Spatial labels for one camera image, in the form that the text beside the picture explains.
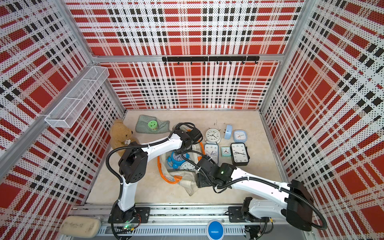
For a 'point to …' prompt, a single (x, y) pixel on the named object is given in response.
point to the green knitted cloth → (142, 125)
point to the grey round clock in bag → (187, 165)
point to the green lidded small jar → (152, 124)
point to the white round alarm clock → (212, 136)
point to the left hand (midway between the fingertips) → (186, 147)
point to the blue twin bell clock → (174, 161)
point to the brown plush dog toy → (121, 136)
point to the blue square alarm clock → (212, 150)
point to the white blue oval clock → (240, 136)
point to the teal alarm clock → (226, 151)
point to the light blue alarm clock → (228, 131)
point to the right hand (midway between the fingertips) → (205, 180)
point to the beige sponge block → (78, 226)
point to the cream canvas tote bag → (188, 179)
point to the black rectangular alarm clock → (240, 154)
